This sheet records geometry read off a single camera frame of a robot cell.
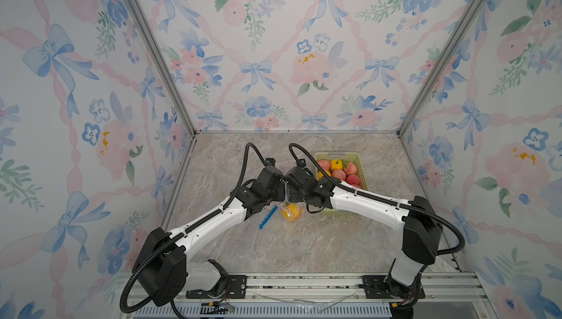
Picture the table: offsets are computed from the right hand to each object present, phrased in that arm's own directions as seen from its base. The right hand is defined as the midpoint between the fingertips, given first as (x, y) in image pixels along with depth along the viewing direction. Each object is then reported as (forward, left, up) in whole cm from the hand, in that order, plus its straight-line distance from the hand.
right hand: (298, 188), depth 84 cm
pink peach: (+9, -25, -8) cm, 28 cm away
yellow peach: (-10, +2, +1) cm, 10 cm away
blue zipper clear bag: (-6, +12, -12) cm, 18 cm away
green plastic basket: (+21, -27, -7) cm, 35 cm away
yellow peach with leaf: (+17, -18, -7) cm, 26 cm away
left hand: (0, +6, +2) cm, 6 cm away
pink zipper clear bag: (-10, +5, +6) cm, 12 cm away
